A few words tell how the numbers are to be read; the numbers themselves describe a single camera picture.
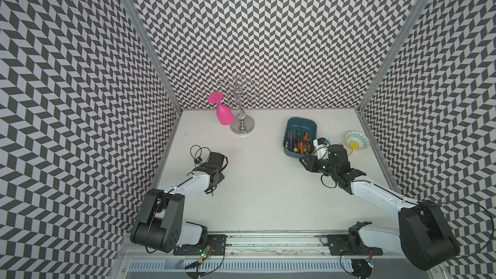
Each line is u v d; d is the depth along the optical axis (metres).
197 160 0.81
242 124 1.11
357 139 1.02
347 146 1.03
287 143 1.01
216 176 0.68
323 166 0.74
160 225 0.42
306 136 1.03
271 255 0.72
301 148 0.98
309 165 0.79
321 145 0.77
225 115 0.97
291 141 1.02
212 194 0.85
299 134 1.05
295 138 1.03
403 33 0.82
